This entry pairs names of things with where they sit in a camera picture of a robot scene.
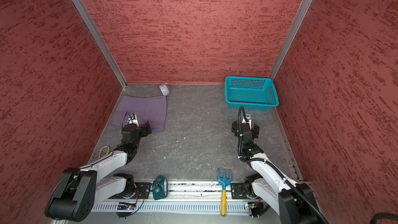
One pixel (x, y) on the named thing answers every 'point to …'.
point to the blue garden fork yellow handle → (224, 182)
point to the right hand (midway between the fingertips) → (243, 124)
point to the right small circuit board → (256, 209)
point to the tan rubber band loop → (102, 147)
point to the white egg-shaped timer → (164, 89)
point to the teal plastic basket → (254, 94)
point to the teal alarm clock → (159, 187)
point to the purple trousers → (153, 109)
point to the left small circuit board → (123, 206)
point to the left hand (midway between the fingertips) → (141, 125)
